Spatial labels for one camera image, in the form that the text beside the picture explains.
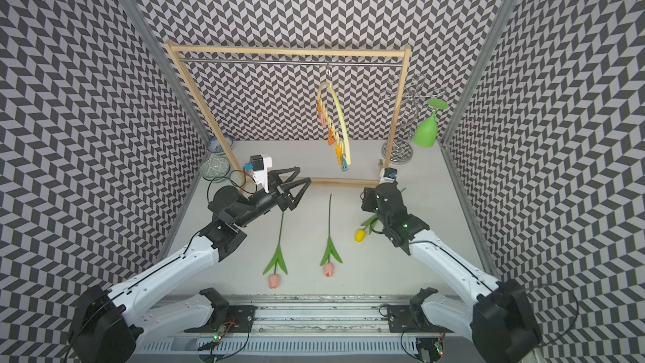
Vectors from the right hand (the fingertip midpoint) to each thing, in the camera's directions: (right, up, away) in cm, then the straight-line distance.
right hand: (369, 194), depth 83 cm
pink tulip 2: (-31, -22, +2) cm, 38 cm away
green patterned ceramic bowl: (-63, +8, +22) cm, 67 cm away
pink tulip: (-13, -19, +4) cm, 24 cm away
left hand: (-19, +6, -17) cm, 27 cm away
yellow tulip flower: (-2, -15, +6) cm, 16 cm away
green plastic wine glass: (+21, +21, +6) cm, 30 cm away
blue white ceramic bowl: (-68, +18, +33) cm, 77 cm away
